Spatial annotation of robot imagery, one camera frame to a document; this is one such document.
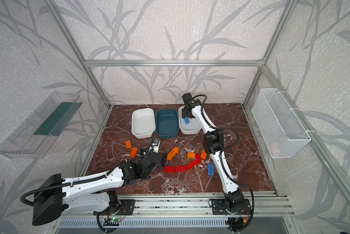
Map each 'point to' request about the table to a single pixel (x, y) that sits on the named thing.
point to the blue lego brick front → (211, 169)
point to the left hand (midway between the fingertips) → (161, 146)
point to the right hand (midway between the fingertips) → (189, 110)
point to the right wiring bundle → (237, 224)
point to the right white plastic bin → (193, 127)
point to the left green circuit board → (113, 219)
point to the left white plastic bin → (143, 123)
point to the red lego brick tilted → (191, 165)
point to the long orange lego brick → (174, 151)
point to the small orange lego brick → (128, 144)
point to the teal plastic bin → (167, 123)
